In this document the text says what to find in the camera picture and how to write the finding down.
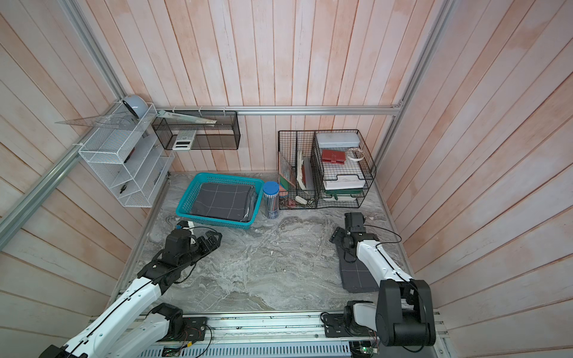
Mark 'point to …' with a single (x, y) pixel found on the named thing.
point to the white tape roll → (354, 158)
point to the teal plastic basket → (184, 206)
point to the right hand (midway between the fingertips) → (341, 237)
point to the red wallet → (333, 156)
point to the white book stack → (344, 181)
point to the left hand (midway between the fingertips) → (215, 242)
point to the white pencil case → (338, 139)
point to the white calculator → (184, 139)
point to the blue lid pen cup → (271, 199)
